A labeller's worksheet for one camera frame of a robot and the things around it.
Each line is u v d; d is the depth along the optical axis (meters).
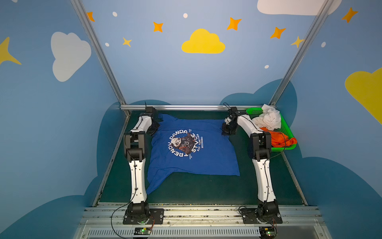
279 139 0.93
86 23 0.73
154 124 1.00
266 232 0.72
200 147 1.01
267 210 0.65
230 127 0.95
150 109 0.93
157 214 0.75
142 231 0.71
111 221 0.68
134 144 0.66
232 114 0.88
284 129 1.03
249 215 0.75
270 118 1.04
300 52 0.86
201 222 0.73
